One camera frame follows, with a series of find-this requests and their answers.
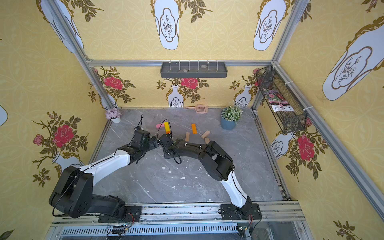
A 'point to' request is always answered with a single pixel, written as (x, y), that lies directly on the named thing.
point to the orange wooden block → (194, 129)
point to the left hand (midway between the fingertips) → (153, 141)
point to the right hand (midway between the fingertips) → (169, 156)
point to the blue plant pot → (227, 124)
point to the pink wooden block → (160, 125)
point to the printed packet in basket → (277, 101)
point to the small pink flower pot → (114, 114)
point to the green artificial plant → (232, 113)
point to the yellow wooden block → (167, 127)
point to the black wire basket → (270, 78)
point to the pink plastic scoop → (201, 109)
